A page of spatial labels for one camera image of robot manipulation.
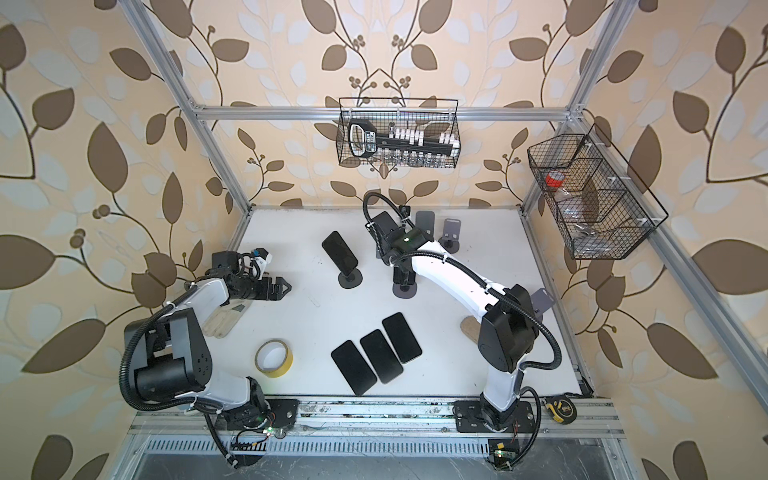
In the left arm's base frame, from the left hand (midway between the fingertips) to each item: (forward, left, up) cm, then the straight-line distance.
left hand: (268, 284), depth 91 cm
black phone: (-22, -28, -9) cm, 36 cm away
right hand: (+6, -41, +12) cm, 43 cm away
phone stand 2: (+1, -42, -6) cm, 43 cm away
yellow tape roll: (-20, -5, -8) cm, 22 cm away
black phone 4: (0, -41, +5) cm, 42 cm away
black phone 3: (+8, -22, +7) cm, 24 cm away
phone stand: (+5, -25, -6) cm, 26 cm away
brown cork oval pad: (-12, -61, -3) cm, 63 cm away
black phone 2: (-14, -42, -6) cm, 44 cm away
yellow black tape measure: (-33, -81, -3) cm, 88 cm away
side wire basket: (+6, -90, +28) cm, 95 cm away
